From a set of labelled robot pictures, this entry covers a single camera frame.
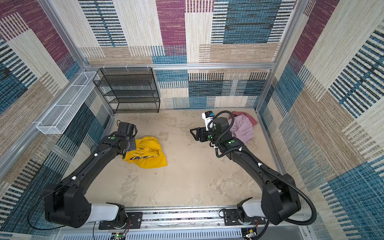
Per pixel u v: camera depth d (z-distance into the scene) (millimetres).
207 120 720
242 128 969
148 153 886
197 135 715
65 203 401
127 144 661
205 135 711
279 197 410
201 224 729
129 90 1093
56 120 706
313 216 372
